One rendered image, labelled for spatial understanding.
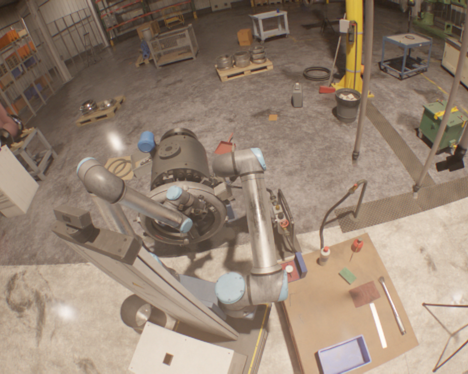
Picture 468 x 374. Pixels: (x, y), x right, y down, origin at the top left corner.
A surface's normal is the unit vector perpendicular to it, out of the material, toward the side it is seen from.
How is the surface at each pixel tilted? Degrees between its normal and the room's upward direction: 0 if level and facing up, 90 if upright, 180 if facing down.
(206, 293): 0
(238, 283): 5
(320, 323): 0
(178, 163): 14
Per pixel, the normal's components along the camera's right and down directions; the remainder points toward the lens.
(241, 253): -0.19, -0.65
